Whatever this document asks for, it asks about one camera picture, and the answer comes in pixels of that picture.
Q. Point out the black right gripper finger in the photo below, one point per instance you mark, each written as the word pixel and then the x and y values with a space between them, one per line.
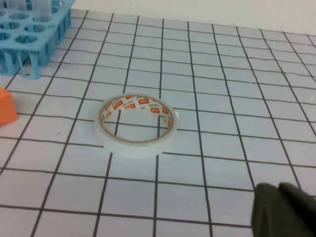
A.
pixel 283 211

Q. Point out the white grid-pattern cloth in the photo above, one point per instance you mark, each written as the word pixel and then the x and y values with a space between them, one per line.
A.
pixel 246 100

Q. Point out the blue test tube rack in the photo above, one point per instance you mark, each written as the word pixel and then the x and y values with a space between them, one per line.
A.
pixel 27 45

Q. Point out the clear tube in rack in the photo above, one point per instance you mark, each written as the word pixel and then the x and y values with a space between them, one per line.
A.
pixel 10 7
pixel 42 10

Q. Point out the white adhesive tape roll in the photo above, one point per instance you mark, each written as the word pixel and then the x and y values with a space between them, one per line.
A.
pixel 140 102

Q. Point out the orange foam cube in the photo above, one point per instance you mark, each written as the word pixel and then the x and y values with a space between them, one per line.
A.
pixel 8 112

